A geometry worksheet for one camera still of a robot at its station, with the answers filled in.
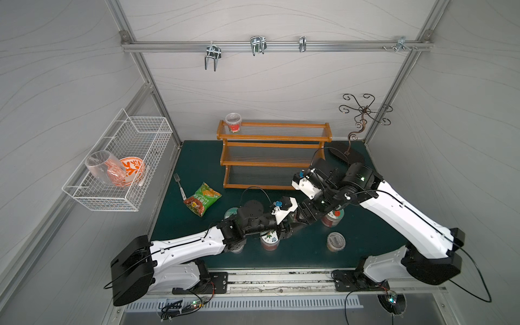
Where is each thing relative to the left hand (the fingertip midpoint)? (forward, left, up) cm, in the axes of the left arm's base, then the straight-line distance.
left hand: (304, 218), depth 64 cm
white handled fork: (+31, +59, -24) cm, 71 cm away
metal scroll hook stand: (+41, -27, +8) cm, 50 cm away
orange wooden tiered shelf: (+45, +16, -21) cm, 52 cm away
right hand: (+1, 0, +1) cm, 2 cm away
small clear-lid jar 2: (-1, -15, -20) cm, 25 cm away
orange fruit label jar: (-2, +11, -17) cm, 20 cm away
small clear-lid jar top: (+38, +26, +10) cm, 47 cm away
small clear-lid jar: (-10, +20, +3) cm, 23 cm away
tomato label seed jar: (+8, -16, -18) cm, 25 cm away
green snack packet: (+18, +42, -21) cm, 51 cm away
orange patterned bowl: (+13, +57, +8) cm, 59 cm away
